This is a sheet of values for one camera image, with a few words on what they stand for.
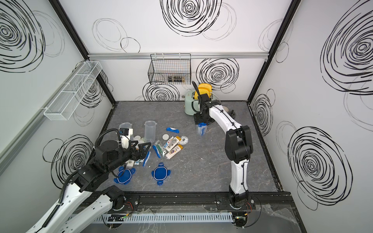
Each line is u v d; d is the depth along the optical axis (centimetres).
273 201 76
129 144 58
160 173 83
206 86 99
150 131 97
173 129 102
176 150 91
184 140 96
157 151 91
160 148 92
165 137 99
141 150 61
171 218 96
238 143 53
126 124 97
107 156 49
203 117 82
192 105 85
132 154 60
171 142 93
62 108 71
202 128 93
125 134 59
